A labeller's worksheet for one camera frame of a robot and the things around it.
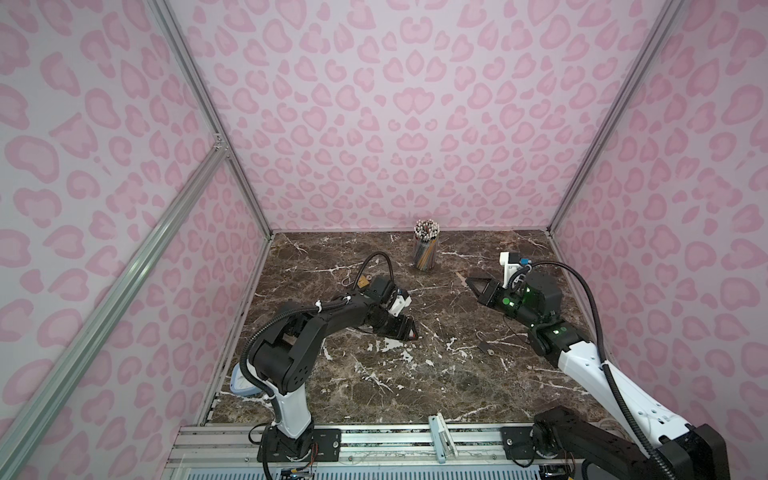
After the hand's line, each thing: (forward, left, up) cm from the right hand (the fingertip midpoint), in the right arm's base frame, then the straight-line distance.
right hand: (467, 279), depth 74 cm
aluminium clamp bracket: (-31, +6, -23) cm, 39 cm away
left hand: (-4, +14, -22) cm, 26 cm away
